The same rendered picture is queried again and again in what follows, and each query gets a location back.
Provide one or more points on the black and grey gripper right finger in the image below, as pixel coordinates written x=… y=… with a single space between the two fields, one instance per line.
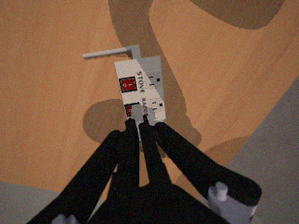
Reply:
x=230 y=195

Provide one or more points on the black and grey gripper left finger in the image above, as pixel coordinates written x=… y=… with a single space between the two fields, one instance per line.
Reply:
x=76 y=202

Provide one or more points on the grey power strip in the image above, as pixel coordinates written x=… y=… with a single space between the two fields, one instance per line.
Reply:
x=140 y=82

